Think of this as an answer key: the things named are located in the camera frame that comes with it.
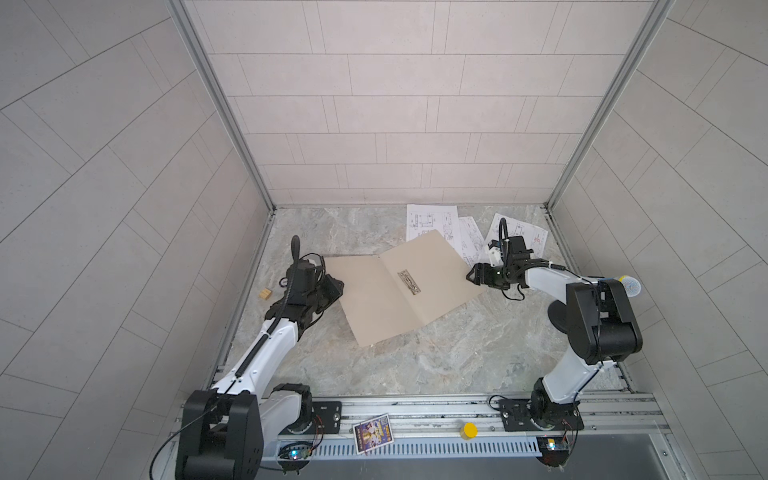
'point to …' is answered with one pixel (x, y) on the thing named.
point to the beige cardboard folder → (402, 288)
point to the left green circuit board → (297, 451)
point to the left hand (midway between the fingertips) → (351, 278)
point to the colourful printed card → (372, 433)
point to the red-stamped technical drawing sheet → (534, 238)
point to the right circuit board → (554, 449)
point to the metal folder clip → (408, 280)
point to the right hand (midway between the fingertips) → (475, 275)
